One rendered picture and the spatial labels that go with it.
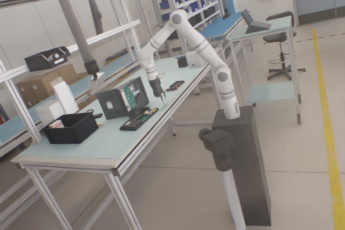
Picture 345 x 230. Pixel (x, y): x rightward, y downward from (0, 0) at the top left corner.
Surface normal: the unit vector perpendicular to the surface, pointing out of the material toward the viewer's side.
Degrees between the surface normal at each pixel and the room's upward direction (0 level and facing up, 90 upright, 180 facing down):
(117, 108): 90
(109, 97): 90
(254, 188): 90
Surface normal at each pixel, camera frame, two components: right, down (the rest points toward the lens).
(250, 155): -0.30, 0.44
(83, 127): 0.87, -0.08
